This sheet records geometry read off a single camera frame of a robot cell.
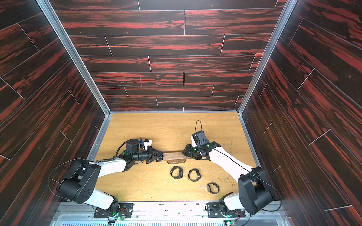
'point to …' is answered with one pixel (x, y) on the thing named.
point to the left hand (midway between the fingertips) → (163, 154)
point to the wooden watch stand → (175, 157)
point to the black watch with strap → (199, 175)
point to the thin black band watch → (208, 188)
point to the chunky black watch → (180, 173)
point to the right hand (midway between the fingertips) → (187, 151)
